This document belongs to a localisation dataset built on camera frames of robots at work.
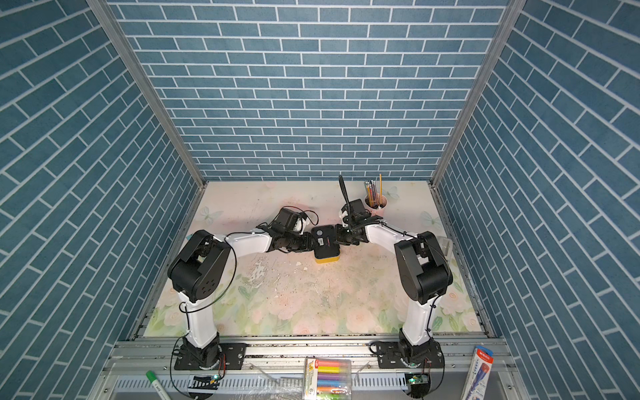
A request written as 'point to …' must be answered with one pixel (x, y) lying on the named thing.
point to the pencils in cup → (371, 187)
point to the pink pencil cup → (376, 204)
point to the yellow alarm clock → (327, 249)
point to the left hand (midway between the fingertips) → (322, 247)
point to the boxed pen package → (477, 378)
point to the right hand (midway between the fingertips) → (334, 239)
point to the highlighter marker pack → (327, 379)
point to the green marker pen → (152, 378)
